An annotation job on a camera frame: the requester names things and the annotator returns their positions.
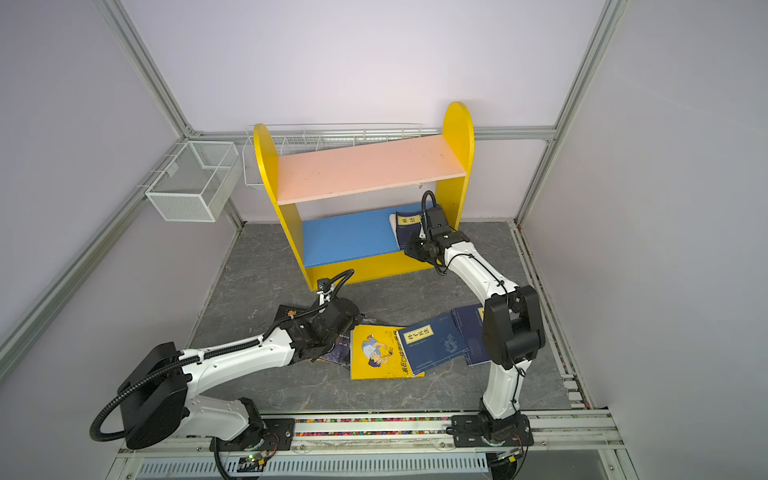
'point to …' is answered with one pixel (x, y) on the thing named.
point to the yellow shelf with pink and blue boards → (359, 214)
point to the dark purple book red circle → (341, 351)
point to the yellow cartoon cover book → (377, 352)
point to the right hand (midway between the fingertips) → (408, 249)
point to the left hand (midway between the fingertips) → (345, 310)
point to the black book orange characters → (286, 311)
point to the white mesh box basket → (199, 183)
